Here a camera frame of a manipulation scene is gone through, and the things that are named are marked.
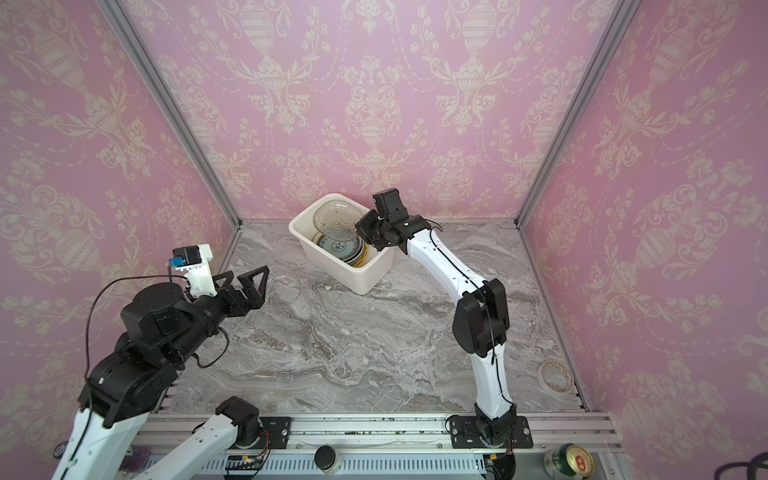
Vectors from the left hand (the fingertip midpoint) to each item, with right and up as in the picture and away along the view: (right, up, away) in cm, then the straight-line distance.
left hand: (254, 273), depth 59 cm
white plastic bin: (+22, -3, +29) cm, 37 cm away
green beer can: (+64, -40, +2) cm, 76 cm away
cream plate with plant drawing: (+17, +2, +46) cm, 49 cm away
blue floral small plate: (+10, +5, +46) cm, 48 cm away
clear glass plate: (+12, +14, +28) cm, 34 cm away
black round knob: (+13, -40, +4) cm, 42 cm away
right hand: (+17, +11, +26) cm, 33 cm away
